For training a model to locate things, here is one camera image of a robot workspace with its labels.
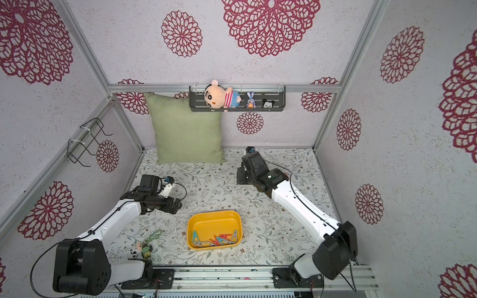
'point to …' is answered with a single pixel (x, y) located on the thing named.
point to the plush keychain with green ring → (146, 248)
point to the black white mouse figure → (268, 104)
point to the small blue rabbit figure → (251, 103)
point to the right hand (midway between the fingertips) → (240, 170)
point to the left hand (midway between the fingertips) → (172, 203)
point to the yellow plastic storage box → (209, 223)
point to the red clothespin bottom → (215, 242)
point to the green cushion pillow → (184, 136)
